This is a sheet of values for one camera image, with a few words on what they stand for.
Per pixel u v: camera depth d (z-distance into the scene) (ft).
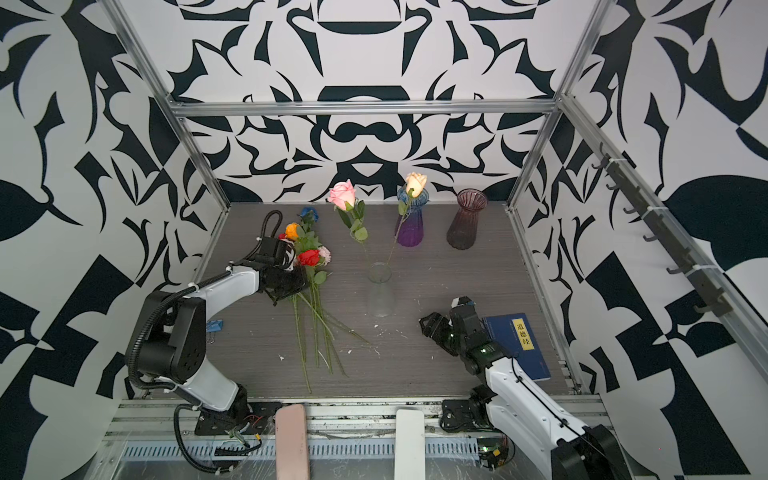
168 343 1.50
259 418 2.36
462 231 3.52
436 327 2.49
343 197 2.02
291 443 2.26
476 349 2.08
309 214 3.55
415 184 2.21
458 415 2.44
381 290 2.88
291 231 3.35
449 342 2.39
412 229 3.41
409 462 2.14
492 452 2.34
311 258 3.11
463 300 2.62
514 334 2.85
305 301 3.00
